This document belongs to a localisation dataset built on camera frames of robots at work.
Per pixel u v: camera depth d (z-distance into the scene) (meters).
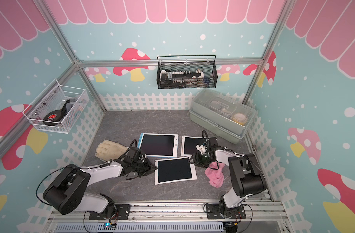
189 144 1.00
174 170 0.90
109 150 0.97
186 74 0.89
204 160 0.81
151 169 0.81
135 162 0.76
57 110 0.71
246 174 0.46
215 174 0.84
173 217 0.74
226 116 0.90
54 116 0.70
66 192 0.43
